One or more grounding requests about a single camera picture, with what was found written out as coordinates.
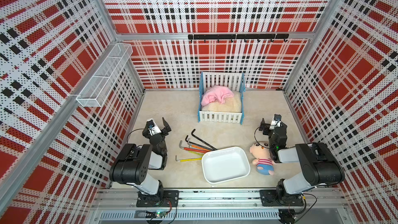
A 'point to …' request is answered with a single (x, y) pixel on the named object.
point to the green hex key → (190, 151)
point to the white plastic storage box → (225, 165)
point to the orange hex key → (198, 146)
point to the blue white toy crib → (235, 81)
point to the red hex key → (190, 149)
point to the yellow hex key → (188, 159)
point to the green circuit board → (157, 213)
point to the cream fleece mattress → (233, 103)
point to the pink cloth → (217, 94)
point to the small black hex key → (197, 144)
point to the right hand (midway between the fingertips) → (273, 118)
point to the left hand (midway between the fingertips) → (158, 120)
